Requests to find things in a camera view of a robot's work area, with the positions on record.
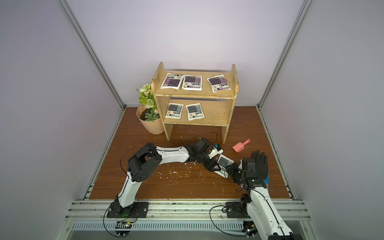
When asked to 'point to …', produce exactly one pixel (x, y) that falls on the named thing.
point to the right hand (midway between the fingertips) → (228, 164)
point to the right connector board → (250, 228)
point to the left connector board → (123, 228)
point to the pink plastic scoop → (240, 146)
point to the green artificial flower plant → (147, 97)
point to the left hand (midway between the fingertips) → (220, 168)
